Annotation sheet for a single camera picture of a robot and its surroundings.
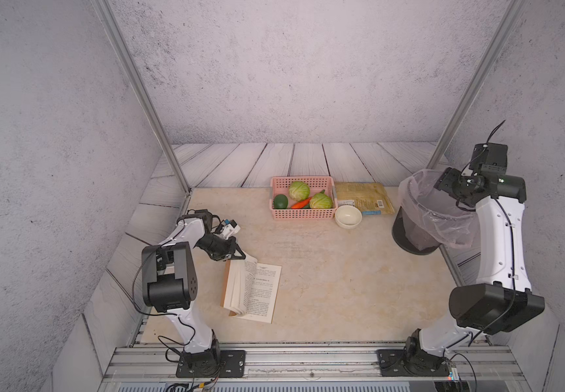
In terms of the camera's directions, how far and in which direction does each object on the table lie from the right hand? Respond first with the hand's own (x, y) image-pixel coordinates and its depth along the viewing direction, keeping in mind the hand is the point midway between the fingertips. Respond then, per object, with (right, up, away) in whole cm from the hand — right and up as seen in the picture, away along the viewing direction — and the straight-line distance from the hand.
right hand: (451, 181), depth 74 cm
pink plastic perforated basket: (-53, +3, +45) cm, 69 cm away
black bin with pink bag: (-5, -10, +4) cm, 12 cm away
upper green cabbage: (-44, 0, +37) cm, 58 cm away
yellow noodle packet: (-11, -3, +41) cm, 43 cm away
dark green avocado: (-53, -5, +37) cm, 65 cm away
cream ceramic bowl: (-23, -12, +34) cm, 43 cm away
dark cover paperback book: (-62, -36, +13) cm, 73 cm away
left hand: (-65, -25, +16) cm, 71 cm away
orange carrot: (-43, -7, +39) cm, 58 cm away
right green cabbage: (-35, -5, +33) cm, 48 cm away
